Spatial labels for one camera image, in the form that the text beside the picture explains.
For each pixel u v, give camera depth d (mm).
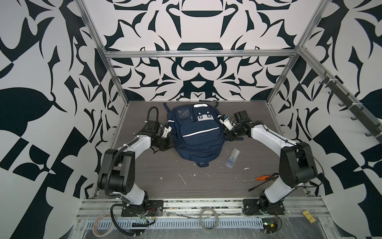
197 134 874
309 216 716
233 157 908
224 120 829
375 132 504
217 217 700
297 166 462
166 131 851
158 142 762
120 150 473
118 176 451
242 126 686
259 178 823
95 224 694
